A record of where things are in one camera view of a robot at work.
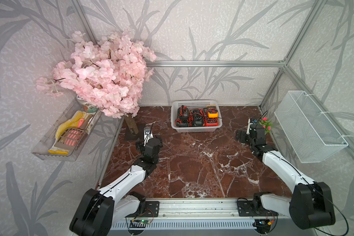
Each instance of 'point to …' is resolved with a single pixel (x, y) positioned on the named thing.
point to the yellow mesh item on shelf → (74, 121)
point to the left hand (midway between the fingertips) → (149, 136)
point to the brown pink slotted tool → (70, 138)
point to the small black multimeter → (183, 113)
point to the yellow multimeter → (212, 111)
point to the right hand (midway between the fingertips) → (245, 131)
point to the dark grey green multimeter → (197, 118)
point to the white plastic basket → (194, 104)
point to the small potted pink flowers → (267, 126)
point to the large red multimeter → (211, 122)
